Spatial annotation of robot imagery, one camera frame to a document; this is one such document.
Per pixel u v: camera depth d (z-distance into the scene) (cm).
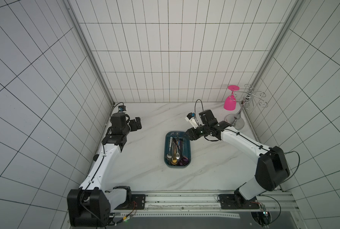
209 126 65
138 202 73
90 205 38
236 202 67
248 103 118
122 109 68
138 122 73
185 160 85
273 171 44
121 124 61
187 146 92
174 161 84
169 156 87
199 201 74
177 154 90
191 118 75
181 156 88
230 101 97
